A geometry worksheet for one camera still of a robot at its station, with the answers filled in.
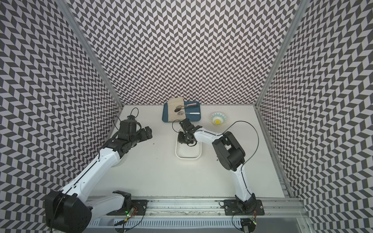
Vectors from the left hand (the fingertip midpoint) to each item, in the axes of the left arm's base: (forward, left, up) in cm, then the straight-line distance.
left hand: (144, 133), depth 82 cm
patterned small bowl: (+23, -47, -15) cm, 54 cm away
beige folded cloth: (+39, -13, -15) cm, 44 cm away
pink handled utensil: (+32, -26, -9) cm, 42 cm away
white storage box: (-4, -23, -15) cm, 28 cm away
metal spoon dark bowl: (+33, -16, -16) cm, 40 cm away
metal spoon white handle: (+29, -20, -15) cm, 38 cm away
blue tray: (+25, -27, -17) cm, 41 cm away
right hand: (+4, -19, -16) cm, 25 cm away
